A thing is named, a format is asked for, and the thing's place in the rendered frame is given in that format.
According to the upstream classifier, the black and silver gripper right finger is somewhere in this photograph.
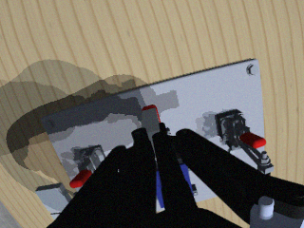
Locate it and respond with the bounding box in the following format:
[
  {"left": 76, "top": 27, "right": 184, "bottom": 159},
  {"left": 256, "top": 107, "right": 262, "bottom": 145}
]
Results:
[{"left": 149, "top": 107, "right": 304, "bottom": 228}]

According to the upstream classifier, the blue rectangular block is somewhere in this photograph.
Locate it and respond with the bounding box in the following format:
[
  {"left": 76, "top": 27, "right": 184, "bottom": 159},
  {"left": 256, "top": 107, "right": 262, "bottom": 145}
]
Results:
[{"left": 157, "top": 160, "right": 193, "bottom": 208}]

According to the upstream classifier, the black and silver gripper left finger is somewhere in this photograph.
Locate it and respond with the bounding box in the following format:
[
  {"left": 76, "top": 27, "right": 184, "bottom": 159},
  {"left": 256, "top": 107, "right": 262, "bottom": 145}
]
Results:
[{"left": 47, "top": 109, "right": 157, "bottom": 228}]

